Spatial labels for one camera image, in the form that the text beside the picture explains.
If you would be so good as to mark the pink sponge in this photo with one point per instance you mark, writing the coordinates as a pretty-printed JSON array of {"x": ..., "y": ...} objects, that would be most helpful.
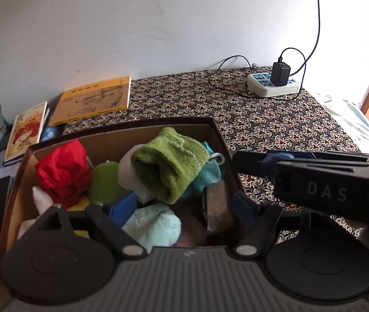
[{"x": 217, "y": 201}]

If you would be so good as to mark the white soft cloth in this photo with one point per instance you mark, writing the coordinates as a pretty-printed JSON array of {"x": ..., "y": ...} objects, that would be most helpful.
[{"x": 41, "y": 198}]

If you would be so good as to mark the yellow book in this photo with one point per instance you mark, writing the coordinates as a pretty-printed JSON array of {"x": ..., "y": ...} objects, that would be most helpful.
[{"x": 90, "y": 100}]

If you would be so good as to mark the pink teddy bear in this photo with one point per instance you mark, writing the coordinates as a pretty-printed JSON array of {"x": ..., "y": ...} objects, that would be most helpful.
[{"x": 191, "y": 230}]

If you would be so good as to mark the yellow soft cloth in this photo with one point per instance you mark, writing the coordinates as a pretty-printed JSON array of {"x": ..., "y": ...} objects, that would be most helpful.
[{"x": 79, "y": 205}]

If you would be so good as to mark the red crumpled cloth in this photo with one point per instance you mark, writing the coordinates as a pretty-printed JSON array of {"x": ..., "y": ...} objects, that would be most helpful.
[{"x": 62, "y": 172}]

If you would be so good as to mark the brown cardboard box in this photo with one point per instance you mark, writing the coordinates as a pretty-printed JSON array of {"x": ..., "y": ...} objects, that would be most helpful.
[{"x": 113, "y": 139}]

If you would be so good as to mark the pale satin bed sheet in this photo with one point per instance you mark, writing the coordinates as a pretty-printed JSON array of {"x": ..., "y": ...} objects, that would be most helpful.
[{"x": 350, "y": 126}]

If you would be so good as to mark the mint green sock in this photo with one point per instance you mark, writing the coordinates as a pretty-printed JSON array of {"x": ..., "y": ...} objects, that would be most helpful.
[{"x": 152, "y": 224}]

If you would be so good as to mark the white power strip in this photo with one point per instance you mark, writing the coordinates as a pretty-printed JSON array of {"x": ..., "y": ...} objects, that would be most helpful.
[{"x": 262, "y": 87}]

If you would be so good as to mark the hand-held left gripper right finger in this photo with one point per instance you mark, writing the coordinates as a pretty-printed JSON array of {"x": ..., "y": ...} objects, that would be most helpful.
[{"x": 244, "y": 211}]

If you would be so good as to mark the green knitted towel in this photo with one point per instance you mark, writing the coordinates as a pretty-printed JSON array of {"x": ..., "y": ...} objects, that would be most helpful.
[{"x": 168, "y": 162}]

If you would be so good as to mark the teal mesh cloth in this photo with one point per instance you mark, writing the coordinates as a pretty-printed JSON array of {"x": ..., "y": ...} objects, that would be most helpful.
[{"x": 204, "y": 178}]

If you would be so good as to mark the green plush toy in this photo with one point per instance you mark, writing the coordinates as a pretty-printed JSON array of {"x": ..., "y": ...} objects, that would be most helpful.
[{"x": 106, "y": 182}]

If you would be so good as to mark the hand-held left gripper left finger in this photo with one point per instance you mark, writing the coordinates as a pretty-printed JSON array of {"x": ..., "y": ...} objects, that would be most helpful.
[{"x": 122, "y": 209}]

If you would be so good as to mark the illustrated picture book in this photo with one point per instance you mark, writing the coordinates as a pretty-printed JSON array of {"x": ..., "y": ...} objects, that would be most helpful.
[{"x": 25, "y": 133}]

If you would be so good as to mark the black charger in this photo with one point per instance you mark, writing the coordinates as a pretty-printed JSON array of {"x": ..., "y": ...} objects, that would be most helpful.
[{"x": 280, "y": 74}]

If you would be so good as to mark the floral patterned bedspread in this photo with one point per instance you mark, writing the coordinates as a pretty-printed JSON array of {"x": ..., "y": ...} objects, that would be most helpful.
[{"x": 236, "y": 120}]

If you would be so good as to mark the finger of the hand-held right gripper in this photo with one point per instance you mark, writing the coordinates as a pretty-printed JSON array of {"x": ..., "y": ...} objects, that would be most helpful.
[{"x": 270, "y": 165}]

